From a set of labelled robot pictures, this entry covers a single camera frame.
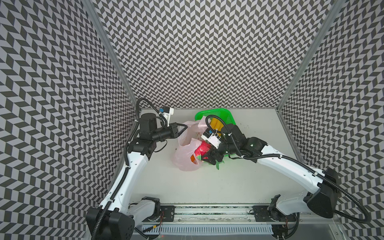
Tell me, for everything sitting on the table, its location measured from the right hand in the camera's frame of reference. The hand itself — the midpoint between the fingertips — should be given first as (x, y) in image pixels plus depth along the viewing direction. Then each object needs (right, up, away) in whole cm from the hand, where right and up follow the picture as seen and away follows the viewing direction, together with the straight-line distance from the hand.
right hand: (206, 155), depth 71 cm
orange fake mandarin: (-6, -1, -3) cm, 7 cm away
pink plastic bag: (-8, +11, -1) cm, 14 cm away
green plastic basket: (+12, +22, +34) cm, 42 cm away
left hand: (-9, +14, -2) cm, 16 cm away
